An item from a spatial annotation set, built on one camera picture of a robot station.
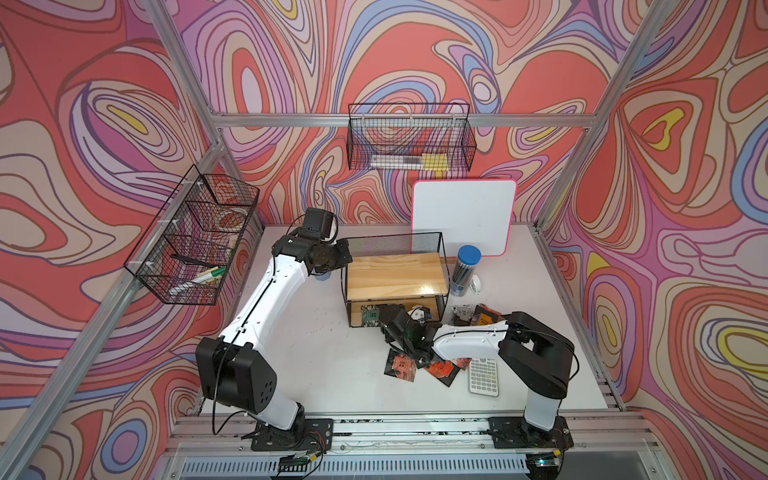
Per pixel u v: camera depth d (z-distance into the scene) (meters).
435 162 0.82
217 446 0.73
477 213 0.96
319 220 0.61
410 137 0.96
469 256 0.86
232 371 0.41
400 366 0.84
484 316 0.91
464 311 0.94
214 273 0.72
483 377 0.82
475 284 0.99
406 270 0.88
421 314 0.82
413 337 0.67
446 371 0.84
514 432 0.73
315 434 0.73
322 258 0.58
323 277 1.04
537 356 0.48
